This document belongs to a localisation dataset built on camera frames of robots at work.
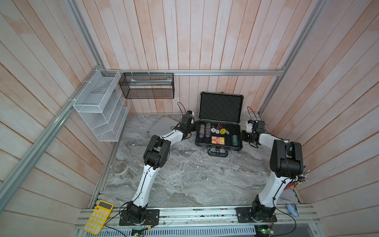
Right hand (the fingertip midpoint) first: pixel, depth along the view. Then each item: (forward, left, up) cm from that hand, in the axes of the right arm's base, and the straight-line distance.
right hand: (240, 134), depth 103 cm
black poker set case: (+4, +15, -1) cm, 16 cm away
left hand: (+6, +29, +3) cm, 29 cm away
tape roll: (-26, +80, -1) cm, 84 cm away
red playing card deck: (-5, +16, 0) cm, 17 cm away
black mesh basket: (+26, +67, +23) cm, 76 cm away
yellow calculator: (-53, +82, -1) cm, 98 cm away
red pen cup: (-36, -19, +12) cm, 42 cm away
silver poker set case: (+8, +56, 0) cm, 56 cm away
